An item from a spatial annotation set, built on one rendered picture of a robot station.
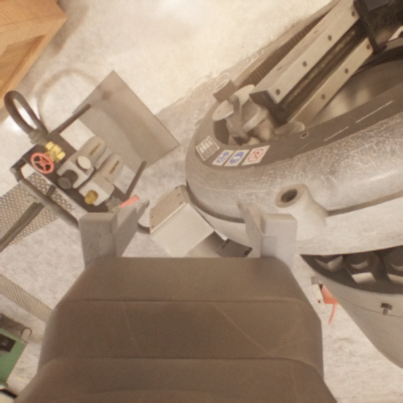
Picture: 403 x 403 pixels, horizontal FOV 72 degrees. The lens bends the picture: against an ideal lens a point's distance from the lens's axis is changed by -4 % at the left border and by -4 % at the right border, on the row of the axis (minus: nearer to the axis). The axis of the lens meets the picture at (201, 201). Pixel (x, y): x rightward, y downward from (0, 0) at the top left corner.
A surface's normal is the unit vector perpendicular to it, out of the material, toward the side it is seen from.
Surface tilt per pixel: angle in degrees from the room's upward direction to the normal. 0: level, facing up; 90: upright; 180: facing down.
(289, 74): 38
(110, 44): 0
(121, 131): 0
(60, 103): 0
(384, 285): 90
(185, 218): 22
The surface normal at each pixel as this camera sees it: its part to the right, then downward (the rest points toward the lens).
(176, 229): 0.18, 0.40
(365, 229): -0.32, 0.69
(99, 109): -0.11, 0.62
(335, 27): 0.38, 0.22
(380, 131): -0.66, -0.53
